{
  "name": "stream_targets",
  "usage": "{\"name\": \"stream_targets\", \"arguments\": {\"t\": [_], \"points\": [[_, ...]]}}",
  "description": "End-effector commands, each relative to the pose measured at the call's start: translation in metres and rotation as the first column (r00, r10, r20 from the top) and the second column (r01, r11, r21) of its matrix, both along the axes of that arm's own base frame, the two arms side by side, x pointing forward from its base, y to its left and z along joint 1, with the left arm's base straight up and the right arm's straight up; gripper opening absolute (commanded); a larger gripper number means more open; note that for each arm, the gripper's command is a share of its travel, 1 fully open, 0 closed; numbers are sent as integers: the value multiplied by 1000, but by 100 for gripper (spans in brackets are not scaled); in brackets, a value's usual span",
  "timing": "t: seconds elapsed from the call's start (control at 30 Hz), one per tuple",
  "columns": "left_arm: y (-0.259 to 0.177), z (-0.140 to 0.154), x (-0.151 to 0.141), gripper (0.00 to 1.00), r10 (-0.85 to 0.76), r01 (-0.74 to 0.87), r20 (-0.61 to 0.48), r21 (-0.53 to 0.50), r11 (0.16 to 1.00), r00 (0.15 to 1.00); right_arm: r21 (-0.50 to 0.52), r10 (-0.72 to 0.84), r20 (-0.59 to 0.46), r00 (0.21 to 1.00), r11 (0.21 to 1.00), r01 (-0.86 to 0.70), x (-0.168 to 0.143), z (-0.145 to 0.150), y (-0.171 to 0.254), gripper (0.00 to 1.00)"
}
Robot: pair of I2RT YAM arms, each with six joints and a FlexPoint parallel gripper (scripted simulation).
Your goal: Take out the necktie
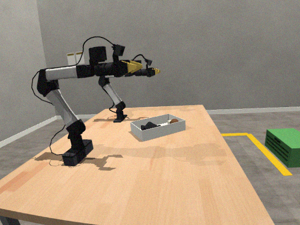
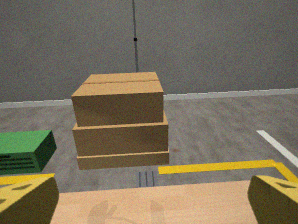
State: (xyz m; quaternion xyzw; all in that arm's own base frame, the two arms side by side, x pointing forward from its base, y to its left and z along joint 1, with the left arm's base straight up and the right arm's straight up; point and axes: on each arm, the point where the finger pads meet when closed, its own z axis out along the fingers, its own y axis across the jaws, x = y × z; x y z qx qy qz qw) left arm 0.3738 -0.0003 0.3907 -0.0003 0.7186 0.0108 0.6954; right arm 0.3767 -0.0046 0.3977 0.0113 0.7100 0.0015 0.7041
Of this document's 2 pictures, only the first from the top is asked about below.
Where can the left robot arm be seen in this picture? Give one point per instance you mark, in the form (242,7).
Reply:
(119,104)

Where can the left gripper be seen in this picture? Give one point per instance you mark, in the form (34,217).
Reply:
(149,72)

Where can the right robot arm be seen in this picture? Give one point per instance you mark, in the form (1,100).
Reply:
(50,89)

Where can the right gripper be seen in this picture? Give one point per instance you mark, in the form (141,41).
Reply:
(122,67)

